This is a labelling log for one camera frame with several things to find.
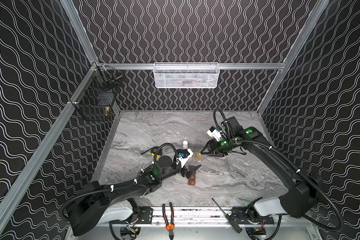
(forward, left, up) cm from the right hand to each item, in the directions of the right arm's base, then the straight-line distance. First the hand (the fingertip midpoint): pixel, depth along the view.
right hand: (204, 153), depth 74 cm
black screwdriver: (-25, -13, -20) cm, 34 cm away
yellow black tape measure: (+11, +27, -18) cm, 34 cm away
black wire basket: (+35, +66, +6) cm, 75 cm away
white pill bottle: (+14, +10, -14) cm, 23 cm away
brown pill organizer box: (-6, +6, -19) cm, 21 cm away
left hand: (-3, +3, 0) cm, 4 cm away
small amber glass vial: (-1, +3, -1) cm, 3 cm away
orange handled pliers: (-29, +16, -19) cm, 38 cm away
